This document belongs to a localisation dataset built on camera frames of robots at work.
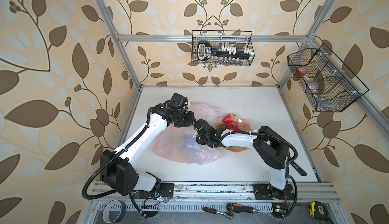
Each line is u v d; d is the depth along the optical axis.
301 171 0.80
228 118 0.91
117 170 0.40
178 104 0.61
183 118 0.66
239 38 0.91
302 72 0.88
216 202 0.72
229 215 0.67
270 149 0.48
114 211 0.69
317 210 0.67
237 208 0.68
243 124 0.96
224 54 0.86
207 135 0.69
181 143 0.75
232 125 0.87
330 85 0.73
